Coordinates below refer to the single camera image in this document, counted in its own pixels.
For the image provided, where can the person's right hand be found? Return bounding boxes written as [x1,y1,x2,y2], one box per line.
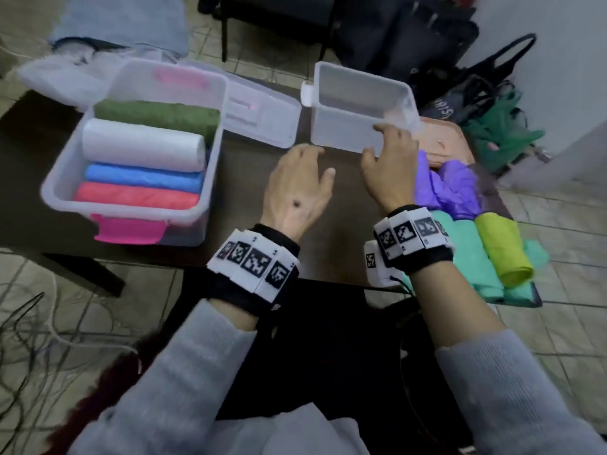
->
[360,123,420,215]

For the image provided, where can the clear lid pink handle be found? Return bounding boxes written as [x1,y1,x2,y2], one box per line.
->
[182,61,304,150]

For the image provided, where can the small clear plastic bin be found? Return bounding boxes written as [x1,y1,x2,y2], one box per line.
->
[301,61,422,155]

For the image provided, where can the white bag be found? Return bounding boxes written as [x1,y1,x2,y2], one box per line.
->
[81,118,207,174]

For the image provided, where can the black round stool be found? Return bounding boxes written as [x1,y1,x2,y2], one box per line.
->
[398,298,456,441]

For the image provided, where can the green plastic bag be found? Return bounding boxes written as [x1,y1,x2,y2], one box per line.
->
[462,89,546,174]

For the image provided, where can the thick white floor cable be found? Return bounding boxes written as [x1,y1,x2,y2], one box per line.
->
[47,269,138,354]

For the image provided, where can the yellow-green bag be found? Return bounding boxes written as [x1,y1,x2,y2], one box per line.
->
[475,212,536,289]

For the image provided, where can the blue-grey floor mat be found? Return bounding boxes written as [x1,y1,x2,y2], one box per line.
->
[47,0,190,55]

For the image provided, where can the person's left forearm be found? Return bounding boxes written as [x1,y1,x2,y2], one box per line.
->
[68,298,261,455]

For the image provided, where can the black right wristband with markers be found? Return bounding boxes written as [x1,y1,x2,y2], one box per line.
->
[373,205,455,276]

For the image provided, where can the translucent zipper bag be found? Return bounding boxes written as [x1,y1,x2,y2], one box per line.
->
[16,42,179,112]

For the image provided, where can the black chair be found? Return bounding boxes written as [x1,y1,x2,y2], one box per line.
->
[199,0,338,62]

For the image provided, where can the blue plastic bag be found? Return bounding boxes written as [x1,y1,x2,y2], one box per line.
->
[85,162,205,195]

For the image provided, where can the large clear storage bin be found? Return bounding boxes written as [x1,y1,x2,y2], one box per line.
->
[40,59,231,247]

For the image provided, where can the black wristband with markers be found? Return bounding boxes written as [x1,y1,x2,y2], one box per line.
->
[206,224,300,318]
[373,205,455,276]

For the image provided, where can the black left wristband with markers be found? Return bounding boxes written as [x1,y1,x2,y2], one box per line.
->
[206,224,300,318]

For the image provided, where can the red plastic bag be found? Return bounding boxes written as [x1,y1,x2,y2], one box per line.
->
[73,181,202,210]

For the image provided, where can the person's right forearm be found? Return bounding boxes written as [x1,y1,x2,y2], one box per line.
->
[408,265,607,455]

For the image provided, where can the person's left hand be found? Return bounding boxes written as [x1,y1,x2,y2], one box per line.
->
[259,144,336,245]

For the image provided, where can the tangled dark floor cables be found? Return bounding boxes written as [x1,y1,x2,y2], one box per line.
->
[0,260,143,455]

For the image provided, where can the person's black trousers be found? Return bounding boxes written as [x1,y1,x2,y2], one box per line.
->
[161,267,475,455]

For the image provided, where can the black right camera cable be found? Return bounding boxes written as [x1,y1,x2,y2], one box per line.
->
[388,275,417,298]

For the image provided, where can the dark patterned bag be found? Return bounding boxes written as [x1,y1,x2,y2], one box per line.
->
[419,32,537,124]

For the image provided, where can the olive green bag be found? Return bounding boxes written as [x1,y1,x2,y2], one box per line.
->
[93,99,223,147]

